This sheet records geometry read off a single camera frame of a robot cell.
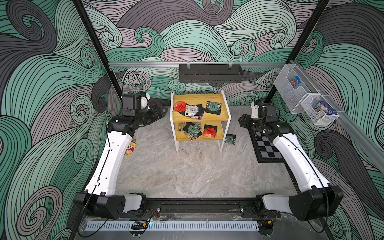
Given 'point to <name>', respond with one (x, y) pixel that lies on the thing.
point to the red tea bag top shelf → (179, 106)
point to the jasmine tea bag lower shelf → (192, 130)
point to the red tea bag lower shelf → (210, 130)
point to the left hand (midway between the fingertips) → (163, 109)
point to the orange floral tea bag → (199, 115)
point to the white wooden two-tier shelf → (221, 121)
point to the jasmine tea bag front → (230, 139)
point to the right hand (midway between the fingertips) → (246, 119)
